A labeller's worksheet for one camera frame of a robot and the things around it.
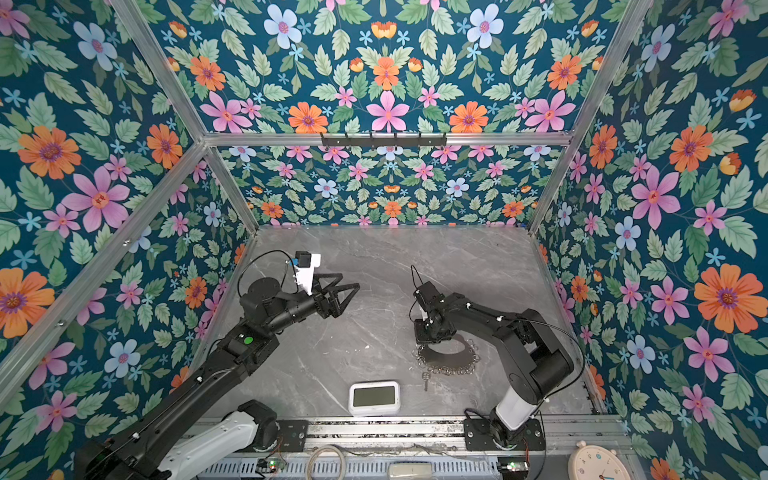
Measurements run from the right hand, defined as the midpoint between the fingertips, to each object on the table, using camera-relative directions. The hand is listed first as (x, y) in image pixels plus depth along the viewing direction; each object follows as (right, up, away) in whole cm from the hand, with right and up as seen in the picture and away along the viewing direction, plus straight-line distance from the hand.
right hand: (421, 337), depth 90 cm
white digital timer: (-13, -12, -13) cm, 22 cm away
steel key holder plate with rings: (+10, -5, -1) cm, 11 cm away
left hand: (-17, +20, -24) cm, 35 cm away
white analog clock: (+39, -23, -21) cm, 50 cm away
